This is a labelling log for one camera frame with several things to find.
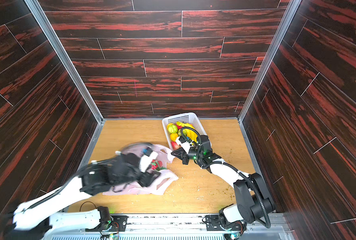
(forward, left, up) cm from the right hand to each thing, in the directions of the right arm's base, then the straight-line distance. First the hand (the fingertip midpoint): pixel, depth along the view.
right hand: (174, 150), depth 82 cm
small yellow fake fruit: (+18, +2, -11) cm, 21 cm away
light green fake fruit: (+20, +3, -5) cm, 21 cm away
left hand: (-17, +6, +9) cm, 20 cm away
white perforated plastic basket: (+36, -9, -9) cm, 38 cm away
